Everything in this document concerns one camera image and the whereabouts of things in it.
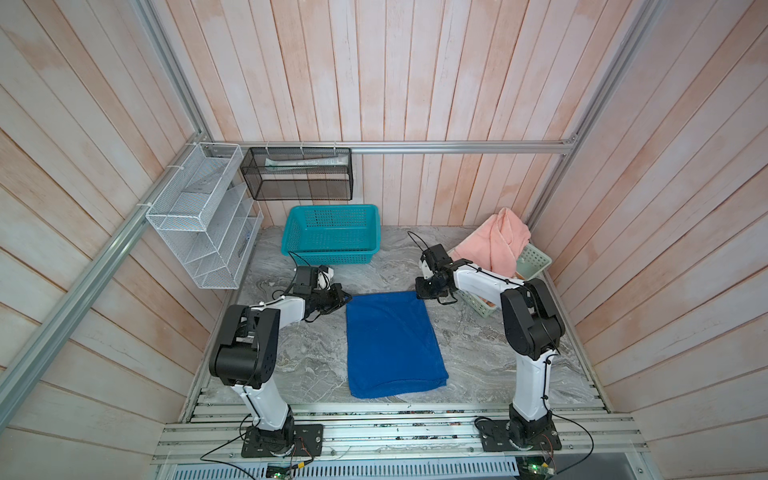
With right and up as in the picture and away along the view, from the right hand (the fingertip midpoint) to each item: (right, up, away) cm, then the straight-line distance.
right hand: (418, 291), depth 100 cm
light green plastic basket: (+43, +10, +7) cm, 44 cm away
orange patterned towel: (+36, +5, +5) cm, 37 cm away
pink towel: (+29, +17, +6) cm, 34 cm away
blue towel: (-9, -16, -9) cm, 21 cm away
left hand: (-22, -2, -6) cm, 23 cm away
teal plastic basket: (-32, +21, +19) cm, 43 cm away
